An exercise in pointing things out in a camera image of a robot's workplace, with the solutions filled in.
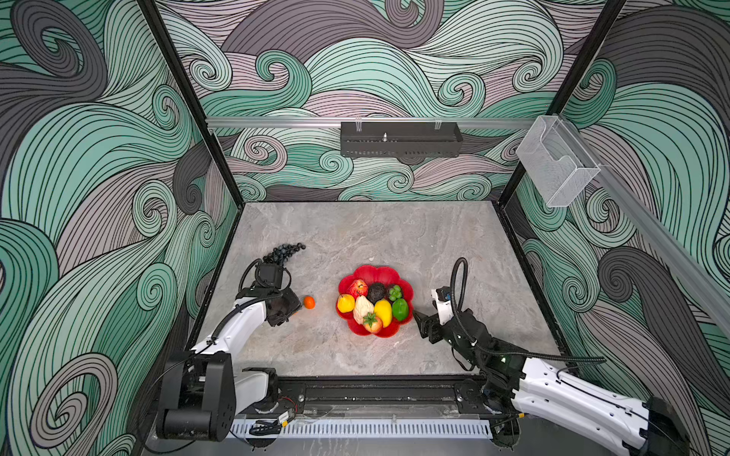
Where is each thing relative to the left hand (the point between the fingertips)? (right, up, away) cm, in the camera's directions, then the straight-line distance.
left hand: (296, 304), depth 87 cm
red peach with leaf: (+24, -3, -10) cm, 26 cm away
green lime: (+32, 0, -4) cm, 33 cm away
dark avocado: (+25, +4, +1) cm, 25 cm away
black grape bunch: (-8, +15, +11) cm, 20 cm away
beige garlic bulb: (+21, 0, -4) cm, 21 cm away
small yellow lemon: (+16, +1, -4) cm, 17 cm away
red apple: (+20, +5, 0) cm, 20 cm away
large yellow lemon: (+28, -1, -4) cm, 28 cm away
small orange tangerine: (+4, 0, +2) cm, 4 cm away
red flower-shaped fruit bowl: (+29, +7, +8) cm, 31 cm away
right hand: (+38, +1, -8) cm, 39 cm away
